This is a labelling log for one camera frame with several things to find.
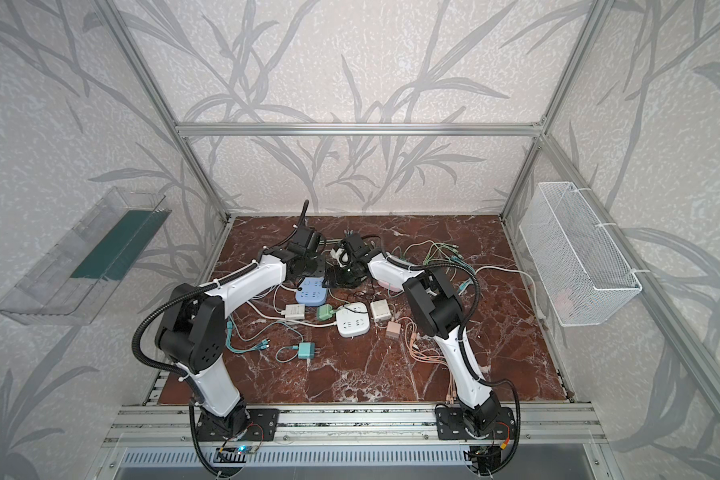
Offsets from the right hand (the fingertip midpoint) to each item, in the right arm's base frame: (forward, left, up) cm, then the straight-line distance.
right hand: (329, 276), depth 97 cm
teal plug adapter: (-24, +4, -1) cm, 24 cm away
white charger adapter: (-12, -17, -2) cm, 21 cm away
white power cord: (-12, +14, -2) cm, 18 cm away
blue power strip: (-6, +5, -1) cm, 7 cm away
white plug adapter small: (-12, +9, -2) cm, 15 cm away
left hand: (+3, +1, +6) cm, 7 cm away
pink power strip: (-2, -19, -3) cm, 19 cm away
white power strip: (-16, -8, -2) cm, 18 cm away
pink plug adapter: (-17, -21, -3) cm, 27 cm away
